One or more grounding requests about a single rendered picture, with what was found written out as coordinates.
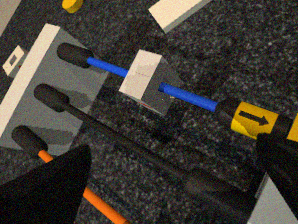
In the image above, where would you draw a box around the orange disc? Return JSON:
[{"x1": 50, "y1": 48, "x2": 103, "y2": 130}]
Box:
[{"x1": 62, "y1": 0, "x2": 83, "y2": 13}]

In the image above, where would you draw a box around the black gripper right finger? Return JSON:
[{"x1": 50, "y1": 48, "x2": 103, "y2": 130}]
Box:
[{"x1": 255, "y1": 132, "x2": 298, "y2": 219}]

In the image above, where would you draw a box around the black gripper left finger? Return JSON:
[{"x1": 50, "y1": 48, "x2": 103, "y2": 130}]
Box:
[{"x1": 0, "y1": 145, "x2": 92, "y2": 224}]

